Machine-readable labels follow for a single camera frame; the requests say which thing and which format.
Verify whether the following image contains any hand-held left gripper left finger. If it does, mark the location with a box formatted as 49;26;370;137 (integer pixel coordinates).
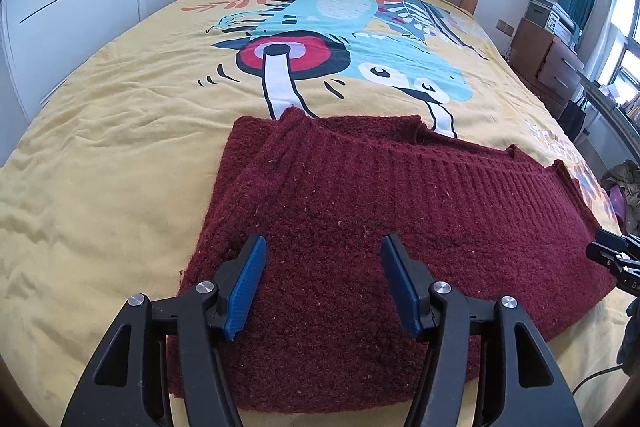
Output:
60;234;268;427

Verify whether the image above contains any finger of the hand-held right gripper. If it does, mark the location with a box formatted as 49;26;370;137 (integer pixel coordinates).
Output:
595;229;640;255
586;243;640;293

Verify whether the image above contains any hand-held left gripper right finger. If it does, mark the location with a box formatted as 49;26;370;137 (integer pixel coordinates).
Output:
380;234;586;427

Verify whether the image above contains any dark red knit sweater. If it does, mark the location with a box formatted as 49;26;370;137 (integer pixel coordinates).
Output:
167;107;618;412

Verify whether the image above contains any pile of clothes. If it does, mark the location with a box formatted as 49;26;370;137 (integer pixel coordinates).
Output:
600;159;640;233

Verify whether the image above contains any person's right hand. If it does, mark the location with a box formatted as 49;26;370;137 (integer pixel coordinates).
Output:
617;297;640;375

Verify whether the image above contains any black bag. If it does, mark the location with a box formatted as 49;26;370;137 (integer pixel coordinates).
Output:
557;99;588;140

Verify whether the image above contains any grey desk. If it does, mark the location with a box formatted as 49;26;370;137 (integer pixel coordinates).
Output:
580;74;640;132

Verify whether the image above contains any wooden nightstand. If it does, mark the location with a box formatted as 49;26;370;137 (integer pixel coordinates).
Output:
510;17;586;108

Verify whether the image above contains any window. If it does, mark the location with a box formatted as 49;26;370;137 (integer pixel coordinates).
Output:
595;0;640;108

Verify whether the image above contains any yellow printed blanket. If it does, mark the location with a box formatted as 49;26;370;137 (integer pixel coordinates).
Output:
0;0;640;427

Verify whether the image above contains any white printer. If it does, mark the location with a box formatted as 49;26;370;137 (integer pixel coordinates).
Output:
525;0;581;48

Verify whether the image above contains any black cable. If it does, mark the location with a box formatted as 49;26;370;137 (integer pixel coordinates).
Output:
570;367;623;395

